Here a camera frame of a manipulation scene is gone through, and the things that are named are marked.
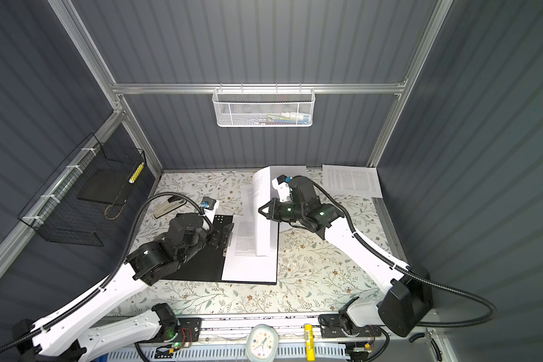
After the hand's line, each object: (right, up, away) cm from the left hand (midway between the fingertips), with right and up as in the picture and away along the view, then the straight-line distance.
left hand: (220, 220), depth 71 cm
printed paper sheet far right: (+58, +15, +45) cm, 74 cm away
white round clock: (+14, -38, -3) cm, 40 cm away
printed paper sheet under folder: (+15, -2, -2) cm, 15 cm away
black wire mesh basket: (-45, +6, +1) cm, 46 cm away
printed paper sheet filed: (+3, -19, +18) cm, 26 cm away
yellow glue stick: (+28, -39, -2) cm, 48 cm away
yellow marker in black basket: (-33, +15, +9) cm, 38 cm away
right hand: (+13, +2, +1) cm, 13 cm away
